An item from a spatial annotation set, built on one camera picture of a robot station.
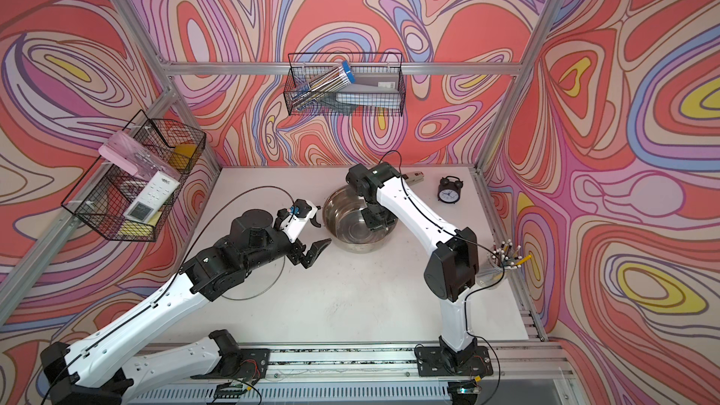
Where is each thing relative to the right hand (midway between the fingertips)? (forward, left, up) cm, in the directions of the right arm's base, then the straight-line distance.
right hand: (388, 230), depth 81 cm
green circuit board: (-36, +44, -18) cm, 59 cm away
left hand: (-6, +18, +12) cm, 23 cm away
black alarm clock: (+23, -26, -10) cm, 36 cm away
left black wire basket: (0, +70, +19) cm, 73 cm away
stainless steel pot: (+13, +14, -15) cm, 24 cm away
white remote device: (+1, +60, +17) cm, 63 cm away
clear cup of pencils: (-10, -30, -1) cm, 32 cm away
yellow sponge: (+16, +58, +18) cm, 63 cm away
